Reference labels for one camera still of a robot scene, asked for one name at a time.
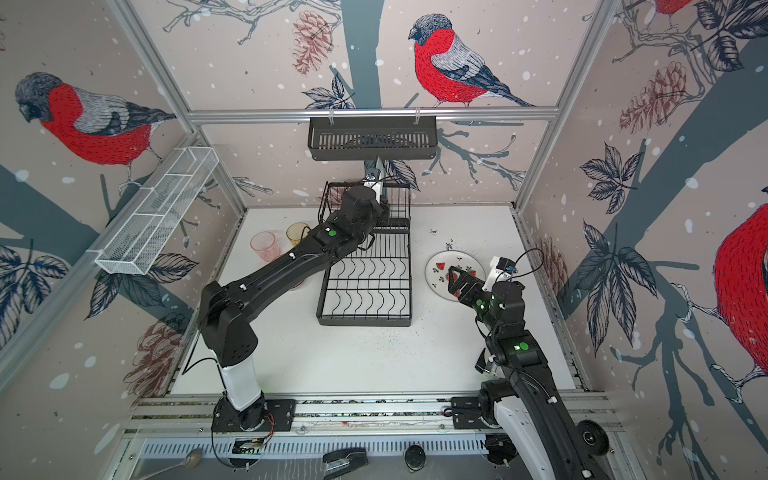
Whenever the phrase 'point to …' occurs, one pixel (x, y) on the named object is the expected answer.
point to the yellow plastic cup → (296, 231)
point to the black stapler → (342, 461)
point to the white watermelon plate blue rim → (437, 270)
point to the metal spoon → (192, 459)
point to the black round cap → (415, 458)
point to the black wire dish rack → (373, 286)
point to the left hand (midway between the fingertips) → (381, 193)
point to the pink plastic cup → (266, 246)
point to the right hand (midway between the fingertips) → (458, 276)
